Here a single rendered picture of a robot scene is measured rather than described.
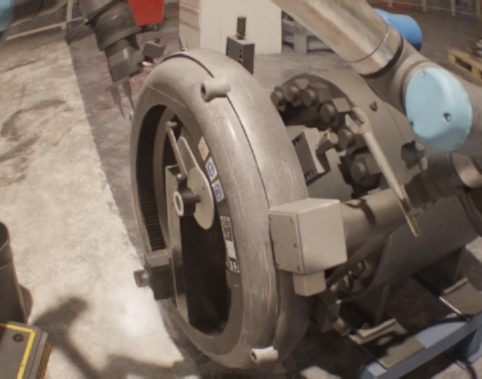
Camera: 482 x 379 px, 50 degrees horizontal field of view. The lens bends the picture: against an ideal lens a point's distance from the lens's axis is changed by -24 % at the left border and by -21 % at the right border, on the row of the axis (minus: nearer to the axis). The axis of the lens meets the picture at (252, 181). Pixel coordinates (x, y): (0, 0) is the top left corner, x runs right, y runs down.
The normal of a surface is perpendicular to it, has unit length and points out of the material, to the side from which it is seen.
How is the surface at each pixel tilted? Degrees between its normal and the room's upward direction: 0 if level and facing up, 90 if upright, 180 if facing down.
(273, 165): 51
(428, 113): 76
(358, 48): 114
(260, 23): 90
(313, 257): 68
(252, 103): 33
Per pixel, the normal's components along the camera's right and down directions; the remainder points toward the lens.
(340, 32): -0.10, 0.76
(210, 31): 0.37, 0.40
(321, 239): 0.44, 0.01
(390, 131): 0.31, -0.44
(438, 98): -0.91, -0.07
